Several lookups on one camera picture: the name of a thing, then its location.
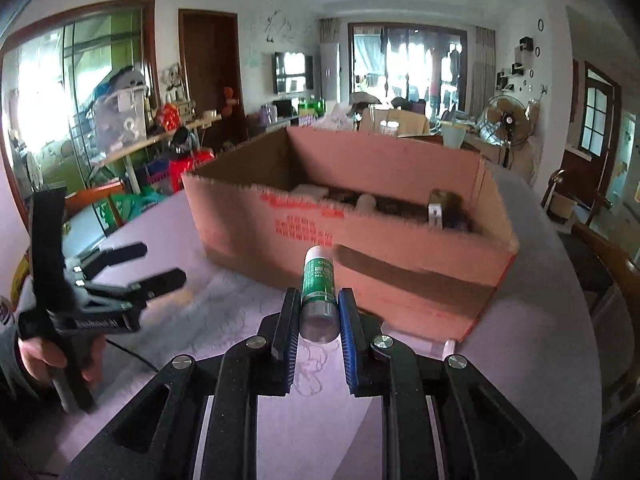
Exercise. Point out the standing electric fan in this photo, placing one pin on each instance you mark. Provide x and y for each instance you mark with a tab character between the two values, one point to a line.
504	123

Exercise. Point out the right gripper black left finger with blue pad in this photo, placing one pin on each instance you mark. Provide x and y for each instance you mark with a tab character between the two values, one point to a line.
198	418

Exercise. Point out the large cardboard box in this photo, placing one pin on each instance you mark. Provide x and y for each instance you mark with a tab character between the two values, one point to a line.
430	282

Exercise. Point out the wall television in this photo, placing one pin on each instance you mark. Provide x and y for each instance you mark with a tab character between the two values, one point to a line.
292	72

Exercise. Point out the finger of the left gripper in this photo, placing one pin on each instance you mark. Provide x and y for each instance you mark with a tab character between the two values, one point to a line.
139	293
94	262

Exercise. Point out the wooden chair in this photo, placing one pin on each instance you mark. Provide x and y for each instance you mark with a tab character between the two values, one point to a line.
609	281

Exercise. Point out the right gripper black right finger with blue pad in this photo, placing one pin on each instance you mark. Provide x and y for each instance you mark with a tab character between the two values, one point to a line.
442	419

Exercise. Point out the light green cup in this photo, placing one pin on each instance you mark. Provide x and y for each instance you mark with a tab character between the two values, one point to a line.
453	134

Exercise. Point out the person's left hand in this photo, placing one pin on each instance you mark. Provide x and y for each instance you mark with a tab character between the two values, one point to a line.
40	356

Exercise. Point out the green white glue stick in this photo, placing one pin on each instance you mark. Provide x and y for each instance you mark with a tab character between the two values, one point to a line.
319	318

